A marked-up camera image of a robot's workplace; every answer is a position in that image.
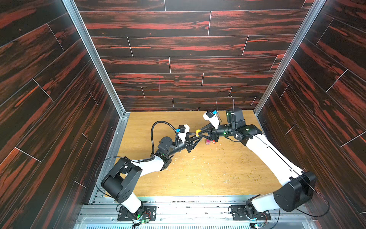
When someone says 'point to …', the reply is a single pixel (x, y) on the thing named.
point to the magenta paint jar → (208, 141)
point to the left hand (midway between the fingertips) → (200, 137)
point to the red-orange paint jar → (213, 140)
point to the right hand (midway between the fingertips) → (202, 129)
